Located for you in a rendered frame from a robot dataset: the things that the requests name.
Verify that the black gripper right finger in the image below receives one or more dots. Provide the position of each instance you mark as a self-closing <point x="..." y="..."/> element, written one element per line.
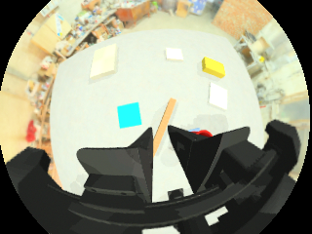
<point x="198" y="154"/>

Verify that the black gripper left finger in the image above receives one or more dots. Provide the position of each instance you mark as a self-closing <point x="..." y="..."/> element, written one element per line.
<point x="134" y="160"/>

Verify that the cream flat rectangular slab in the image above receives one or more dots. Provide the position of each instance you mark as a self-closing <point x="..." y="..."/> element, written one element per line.
<point x="104" y="62"/>

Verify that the red cup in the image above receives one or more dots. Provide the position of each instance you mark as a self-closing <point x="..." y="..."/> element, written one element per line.
<point x="204" y="133"/>

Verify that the yellow rectangular block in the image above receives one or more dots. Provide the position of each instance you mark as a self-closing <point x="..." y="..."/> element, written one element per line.
<point x="213" y="67"/>

